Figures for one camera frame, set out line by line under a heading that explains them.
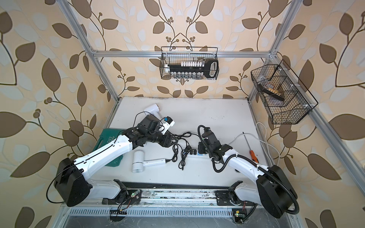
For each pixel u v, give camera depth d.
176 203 0.74
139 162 0.81
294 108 0.72
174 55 0.91
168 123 0.71
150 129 0.62
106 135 0.94
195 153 0.87
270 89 0.75
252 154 0.89
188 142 0.93
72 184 0.40
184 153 0.86
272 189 0.41
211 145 0.65
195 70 0.86
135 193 0.74
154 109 1.08
